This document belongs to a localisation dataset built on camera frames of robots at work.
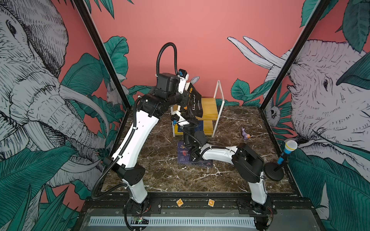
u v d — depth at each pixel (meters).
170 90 0.49
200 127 1.01
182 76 0.56
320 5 0.69
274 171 0.85
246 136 1.01
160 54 0.43
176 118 0.63
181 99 0.59
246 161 0.53
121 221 0.70
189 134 0.59
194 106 0.78
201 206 0.75
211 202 0.75
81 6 0.69
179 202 0.75
